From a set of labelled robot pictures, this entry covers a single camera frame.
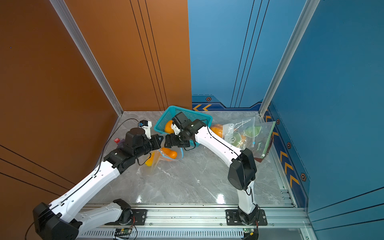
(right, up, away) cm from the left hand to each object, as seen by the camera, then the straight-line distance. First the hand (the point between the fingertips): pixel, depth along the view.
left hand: (164, 135), depth 76 cm
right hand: (+3, -6, +3) cm, 7 cm away
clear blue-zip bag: (+43, -1, +15) cm, 46 cm away
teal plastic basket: (-9, +4, +27) cm, 28 cm away
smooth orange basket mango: (-3, +3, +26) cm, 26 cm away
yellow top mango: (+3, -11, +6) cm, 13 cm away
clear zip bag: (-13, -21, +8) cm, 25 cm away
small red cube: (-39, -6, +26) cm, 47 cm away
